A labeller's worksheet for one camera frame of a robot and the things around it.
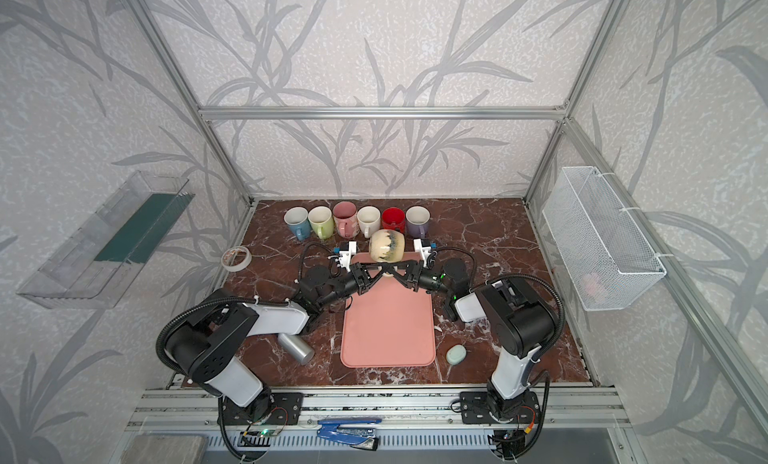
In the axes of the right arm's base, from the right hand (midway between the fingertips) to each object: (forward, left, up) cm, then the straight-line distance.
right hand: (389, 262), depth 81 cm
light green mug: (+22, +25, -9) cm, 34 cm away
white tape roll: (+13, +55, -18) cm, 59 cm away
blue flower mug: (+24, +34, -10) cm, 43 cm away
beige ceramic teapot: (+2, 0, +5) cm, 5 cm away
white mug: (+25, +8, -11) cm, 28 cm away
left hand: (-2, -1, +3) cm, 3 cm away
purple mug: (+26, -9, -14) cm, 31 cm away
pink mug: (+22, +16, -8) cm, 29 cm away
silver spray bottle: (-19, +25, -14) cm, 34 cm away
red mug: (+27, 0, -13) cm, 30 cm away
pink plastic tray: (-11, +1, -18) cm, 21 cm away
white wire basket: (-11, -46, +17) cm, 50 cm away
